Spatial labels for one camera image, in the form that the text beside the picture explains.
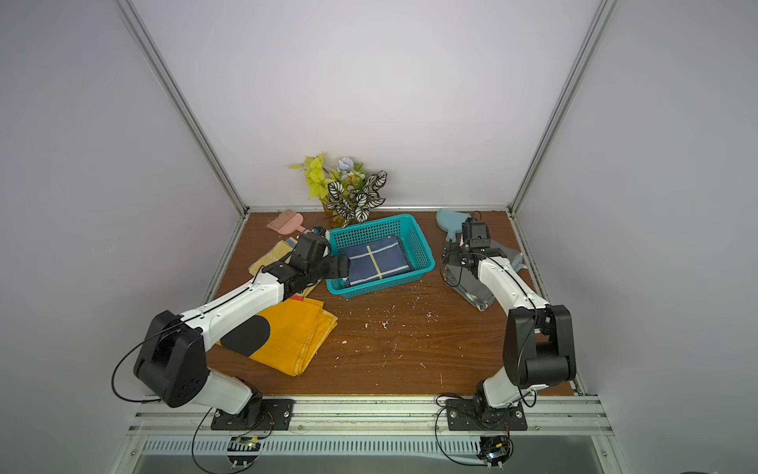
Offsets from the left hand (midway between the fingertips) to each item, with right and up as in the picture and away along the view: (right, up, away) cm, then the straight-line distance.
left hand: (341, 259), depth 87 cm
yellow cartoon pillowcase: (-16, -23, -2) cm, 29 cm away
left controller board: (-22, -45, -15) cm, 52 cm away
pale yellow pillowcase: (-27, +1, +17) cm, 32 cm away
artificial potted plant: (+1, +21, +5) cm, 22 cm away
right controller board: (+40, -45, -17) cm, 63 cm away
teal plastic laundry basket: (+23, +6, +16) cm, 29 cm away
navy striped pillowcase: (+10, -1, +14) cm, 17 cm away
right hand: (+37, +4, +3) cm, 38 cm away
